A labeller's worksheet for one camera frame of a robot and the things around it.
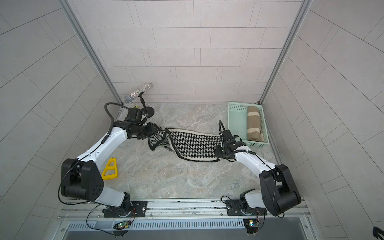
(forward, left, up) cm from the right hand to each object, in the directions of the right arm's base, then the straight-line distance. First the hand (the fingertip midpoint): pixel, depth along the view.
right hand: (217, 152), depth 88 cm
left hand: (+11, +34, +12) cm, 37 cm away
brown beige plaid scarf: (+17, -26, +2) cm, 32 cm away
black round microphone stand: (+41, +49, -2) cm, 64 cm away
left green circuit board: (-33, +47, +2) cm, 57 cm away
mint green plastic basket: (+24, -18, -1) cm, 30 cm away
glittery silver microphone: (+27, +51, +23) cm, 62 cm away
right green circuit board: (-36, -11, -3) cm, 38 cm away
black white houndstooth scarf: (+7, +18, -1) cm, 19 cm away
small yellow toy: (+40, +57, +3) cm, 69 cm away
